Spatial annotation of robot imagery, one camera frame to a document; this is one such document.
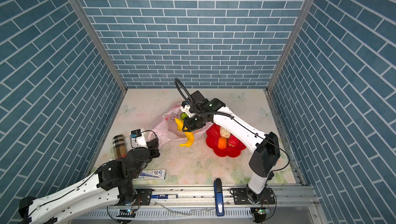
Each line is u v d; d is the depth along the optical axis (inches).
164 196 29.0
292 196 29.9
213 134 37.6
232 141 34.2
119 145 34.9
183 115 38.7
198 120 25.2
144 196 29.0
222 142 34.1
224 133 35.8
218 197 27.8
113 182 19.7
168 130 30.4
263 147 17.2
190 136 27.8
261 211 28.0
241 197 28.9
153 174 31.5
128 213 28.4
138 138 24.1
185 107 27.8
